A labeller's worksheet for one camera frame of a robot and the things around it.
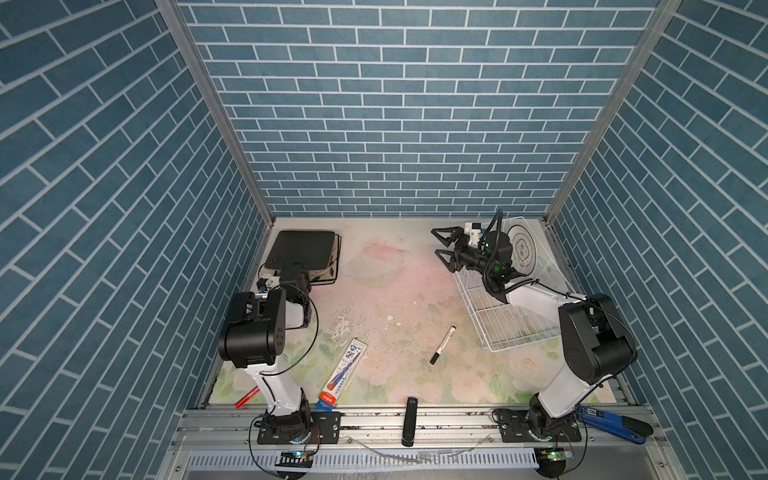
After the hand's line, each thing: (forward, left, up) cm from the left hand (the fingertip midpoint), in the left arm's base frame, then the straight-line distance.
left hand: (301, 254), depth 96 cm
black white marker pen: (-27, -44, -9) cm, 53 cm away
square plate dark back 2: (-4, -9, -7) cm, 12 cm away
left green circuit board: (-53, -5, -14) cm, 55 cm away
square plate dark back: (+4, -3, -2) cm, 5 cm away
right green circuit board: (-54, -69, -10) cm, 88 cm away
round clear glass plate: (+2, -74, 0) cm, 74 cm away
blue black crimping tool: (-50, -86, -4) cm, 99 cm away
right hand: (-5, -41, +13) cm, 43 cm away
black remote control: (-46, -34, -10) cm, 58 cm away
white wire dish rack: (-22, -62, -7) cm, 67 cm away
